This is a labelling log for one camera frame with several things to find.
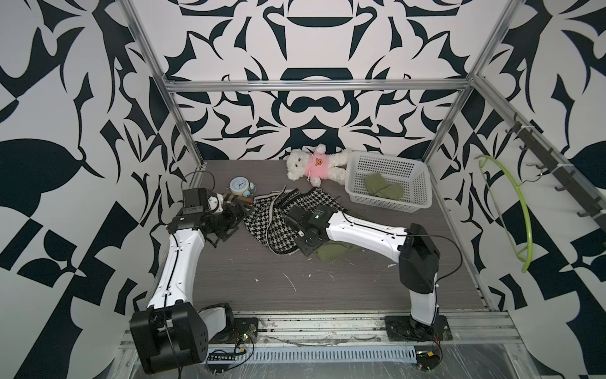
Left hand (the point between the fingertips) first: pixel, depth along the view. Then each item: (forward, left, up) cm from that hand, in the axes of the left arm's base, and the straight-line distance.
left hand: (244, 214), depth 81 cm
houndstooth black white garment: (+5, -5, -12) cm, 14 cm away
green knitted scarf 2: (-10, -30, -10) cm, 33 cm away
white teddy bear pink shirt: (+31, -28, -9) cm, 42 cm away
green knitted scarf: (+22, -55, -15) cm, 61 cm away
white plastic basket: (+25, -72, -13) cm, 77 cm away
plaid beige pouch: (+18, +9, -15) cm, 26 cm away
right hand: (-6, -21, -10) cm, 24 cm away
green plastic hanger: (-19, -80, +5) cm, 83 cm away
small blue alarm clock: (+23, +7, -13) cm, 27 cm away
